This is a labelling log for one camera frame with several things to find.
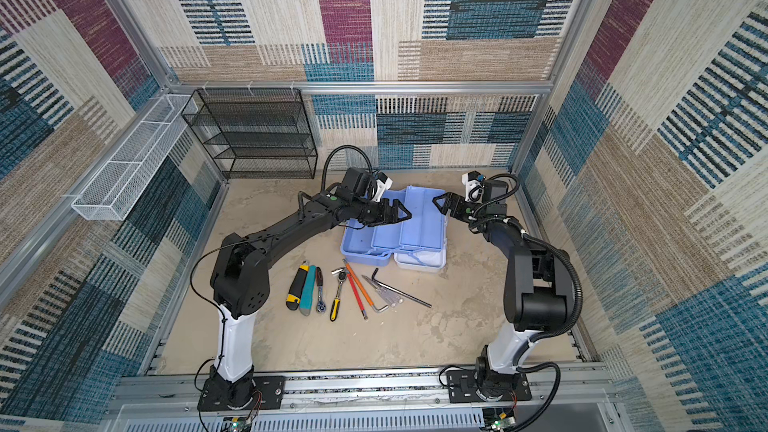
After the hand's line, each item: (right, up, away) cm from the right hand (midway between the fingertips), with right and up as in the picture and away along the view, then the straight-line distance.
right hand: (443, 204), depth 93 cm
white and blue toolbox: (-9, -11, -5) cm, 16 cm away
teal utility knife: (-40, -26, -3) cm, 48 cm away
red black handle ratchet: (-36, -29, -7) cm, 47 cm away
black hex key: (-14, -26, -4) cm, 29 cm away
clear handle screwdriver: (-16, -27, -5) cm, 32 cm away
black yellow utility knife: (-44, -24, -3) cm, 50 cm away
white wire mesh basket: (-81, +2, -23) cm, 84 cm away
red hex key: (-25, -28, -5) cm, 38 cm away
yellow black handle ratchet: (-31, -21, -1) cm, 38 cm away
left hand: (-13, -2, -7) cm, 15 cm away
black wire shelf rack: (-65, +26, +18) cm, 73 cm away
